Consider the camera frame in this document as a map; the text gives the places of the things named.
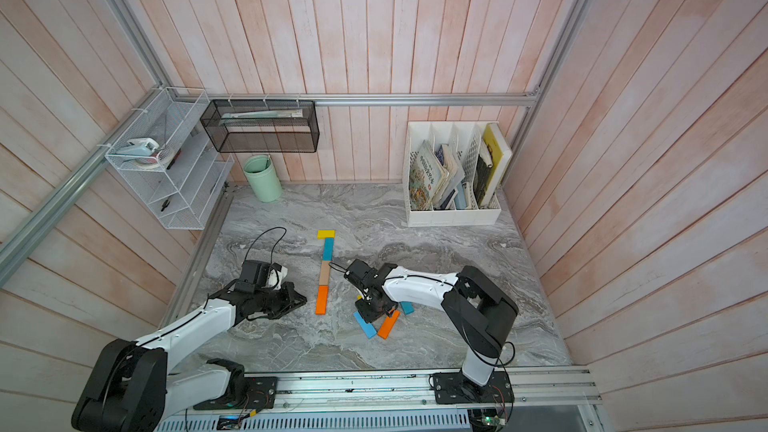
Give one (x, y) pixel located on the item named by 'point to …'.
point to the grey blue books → (458, 195)
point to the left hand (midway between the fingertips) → (306, 303)
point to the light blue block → (366, 327)
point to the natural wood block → (324, 273)
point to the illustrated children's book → (427, 178)
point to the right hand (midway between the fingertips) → (371, 311)
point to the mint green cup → (262, 177)
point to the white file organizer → (468, 137)
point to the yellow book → (501, 155)
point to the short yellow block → (322, 234)
